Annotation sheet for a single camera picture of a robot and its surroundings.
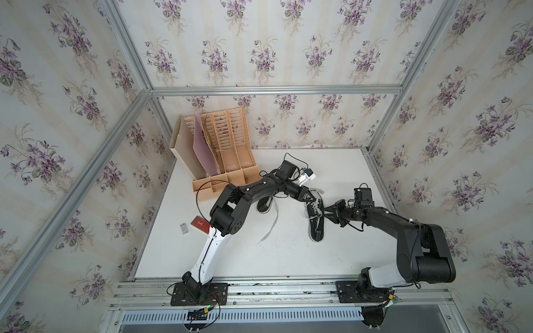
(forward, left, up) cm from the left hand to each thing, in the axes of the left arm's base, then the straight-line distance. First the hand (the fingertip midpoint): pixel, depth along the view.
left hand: (314, 201), depth 89 cm
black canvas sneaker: (-3, 0, -5) cm, 6 cm away
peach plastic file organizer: (+42, +43, +2) cm, 60 cm away
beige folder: (+17, +57, +16) cm, 62 cm away
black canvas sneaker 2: (-1, +23, -4) cm, 23 cm away
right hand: (-3, -5, -3) cm, 6 cm away
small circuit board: (-39, +45, -11) cm, 60 cm away
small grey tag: (-9, +57, -8) cm, 58 cm away
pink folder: (+17, +49, +14) cm, 54 cm away
